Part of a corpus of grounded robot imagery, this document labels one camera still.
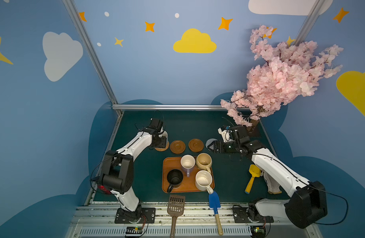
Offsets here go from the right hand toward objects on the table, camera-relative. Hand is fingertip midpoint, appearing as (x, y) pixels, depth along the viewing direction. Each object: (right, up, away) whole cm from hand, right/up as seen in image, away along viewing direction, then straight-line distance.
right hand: (215, 145), depth 83 cm
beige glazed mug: (-5, -12, +10) cm, 16 cm away
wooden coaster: (-23, -3, +19) cm, 29 cm away
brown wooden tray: (-15, -22, +1) cm, 27 cm away
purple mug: (-16, -12, +9) cm, 22 cm away
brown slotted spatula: (-23, -31, -8) cm, 39 cm away
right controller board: (+20, -42, -9) cm, 48 cm away
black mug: (-24, -19, +3) cm, 31 cm away
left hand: (-33, +1, +10) cm, 35 cm away
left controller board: (-43, -42, -10) cm, 61 cm away
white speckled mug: (-7, -21, +3) cm, 22 cm away
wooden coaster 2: (-10, -2, +19) cm, 21 cm away
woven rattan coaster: (-32, -5, +16) cm, 36 cm away
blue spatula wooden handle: (-1, -31, -4) cm, 31 cm away
